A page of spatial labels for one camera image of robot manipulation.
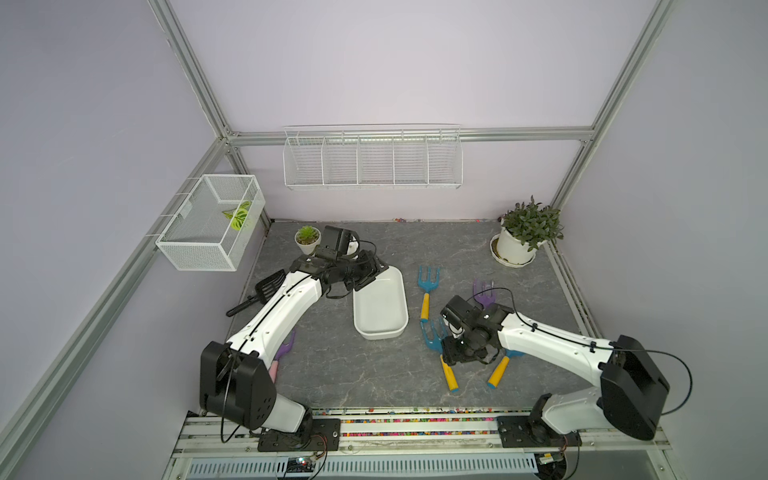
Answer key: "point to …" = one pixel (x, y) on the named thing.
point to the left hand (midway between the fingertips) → (384, 272)
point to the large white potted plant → (524, 229)
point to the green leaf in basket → (238, 214)
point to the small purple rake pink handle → (283, 350)
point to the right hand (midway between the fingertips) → (450, 355)
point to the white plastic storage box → (380, 308)
